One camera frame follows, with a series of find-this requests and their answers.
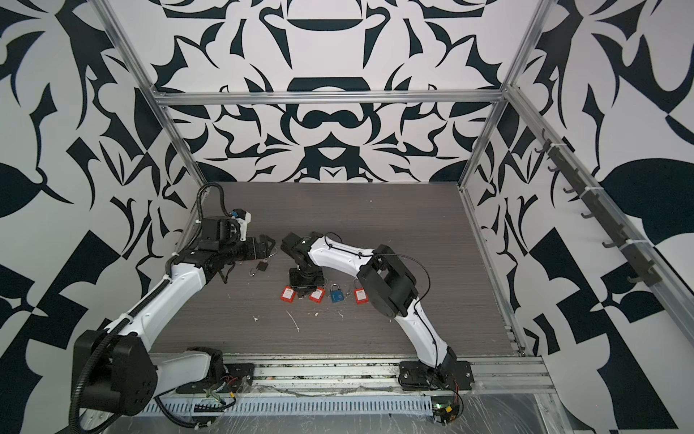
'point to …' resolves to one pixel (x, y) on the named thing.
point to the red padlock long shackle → (317, 295)
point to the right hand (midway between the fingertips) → (298, 292)
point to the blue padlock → (337, 294)
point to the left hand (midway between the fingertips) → (261, 238)
